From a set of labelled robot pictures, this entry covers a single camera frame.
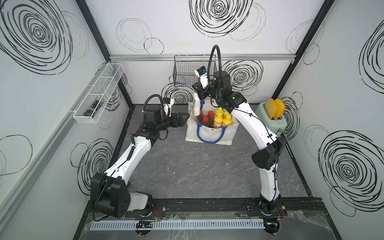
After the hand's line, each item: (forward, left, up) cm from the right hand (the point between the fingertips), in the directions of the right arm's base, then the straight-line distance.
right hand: (196, 83), depth 74 cm
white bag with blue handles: (-12, 0, -26) cm, 29 cm away
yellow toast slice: (+2, -51, -20) cm, 55 cm away
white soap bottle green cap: (-5, 0, -10) cm, 11 cm away
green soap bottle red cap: (-6, -6, -24) cm, 25 cm away
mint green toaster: (-6, -48, -26) cm, 55 cm away
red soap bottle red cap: (-2, -2, -25) cm, 25 cm away
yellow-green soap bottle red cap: (-3, -9, -25) cm, 27 cm away
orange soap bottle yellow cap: (-7, -13, -22) cm, 26 cm away
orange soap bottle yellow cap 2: (-8, -18, -20) cm, 28 cm away
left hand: (-11, +6, -13) cm, 18 cm away
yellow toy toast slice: (+4, -46, -21) cm, 51 cm away
